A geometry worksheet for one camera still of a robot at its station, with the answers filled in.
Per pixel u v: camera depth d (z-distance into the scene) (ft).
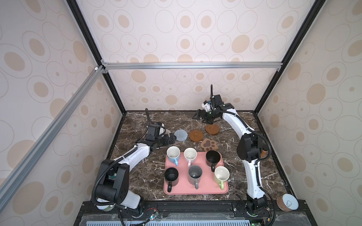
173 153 2.92
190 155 2.93
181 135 3.40
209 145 3.26
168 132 3.49
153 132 2.28
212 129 3.59
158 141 2.48
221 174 2.67
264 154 2.98
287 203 2.34
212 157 2.84
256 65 3.09
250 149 1.95
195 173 2.73
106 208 2.29
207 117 2.81
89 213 2.40
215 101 2.57
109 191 1.42
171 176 2.69
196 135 3.38
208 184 2.69
